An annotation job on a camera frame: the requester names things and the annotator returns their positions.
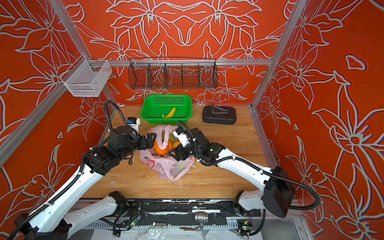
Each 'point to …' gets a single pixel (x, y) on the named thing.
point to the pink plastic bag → (159, 159)
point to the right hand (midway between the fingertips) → (171, 150)
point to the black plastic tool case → (219, 114)
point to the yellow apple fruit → (171, 137)
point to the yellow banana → (170, 115)
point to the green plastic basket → (153, 107)
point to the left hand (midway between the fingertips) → (148, 133)
